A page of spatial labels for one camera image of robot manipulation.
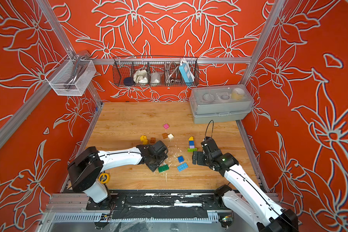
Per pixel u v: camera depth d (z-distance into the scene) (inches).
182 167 33.3
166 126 40.6
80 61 33.7
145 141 37.4
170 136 38.4
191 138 37.4
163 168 32.8
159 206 28.6
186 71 34.5
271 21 29.4
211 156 22.8
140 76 36.1
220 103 38.4
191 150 35.6
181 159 34.3
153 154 26.3
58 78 30.3
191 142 37.7
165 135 39.5
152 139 37.6
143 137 38.2
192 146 35.8
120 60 36.4
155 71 39.3
